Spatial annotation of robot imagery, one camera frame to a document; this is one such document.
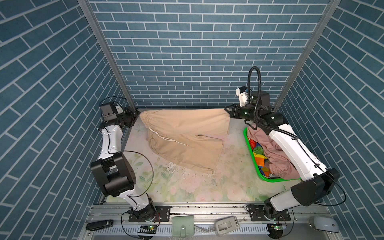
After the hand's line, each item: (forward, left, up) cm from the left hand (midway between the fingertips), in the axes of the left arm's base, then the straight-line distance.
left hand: (140, 109), depth 84 cm
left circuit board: (-53, -10, -30) cm, 62 cm away
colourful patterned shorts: (-24, -67, -12) cm, 72 cm away
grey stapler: (-53, -45, -24) cm, 74 cm away
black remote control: (-51, +13, -23) cm, 58 cm away
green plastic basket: (-27, -66, -18) cm, 73 cm away
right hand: (-7, -46, +10) cm, 47 cm away
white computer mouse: (-54, -89, -18) cm, 106 cm away
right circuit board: (-55, -70, -28) cm, 94 cm away
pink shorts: (-31, -74, -9) cm, 81 cm away
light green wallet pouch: (-53, -25, -25) cm, 64 cm away
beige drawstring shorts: (-5, -30, -21) cm, 37 cm away
